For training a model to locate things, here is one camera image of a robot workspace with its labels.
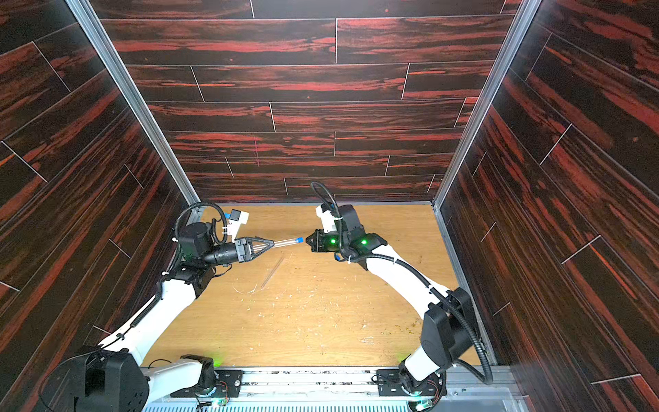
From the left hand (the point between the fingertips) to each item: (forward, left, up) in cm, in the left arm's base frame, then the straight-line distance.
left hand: (272, 247), depth 71 cm
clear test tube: (+3, -3, -1) cm, 4 cm away
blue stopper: (+3, -7, -1) cm, 8 cm away
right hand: (+8, -10, -6) cm, 14 cm away
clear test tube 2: (+8, +7, -28) cm, 30 cm away
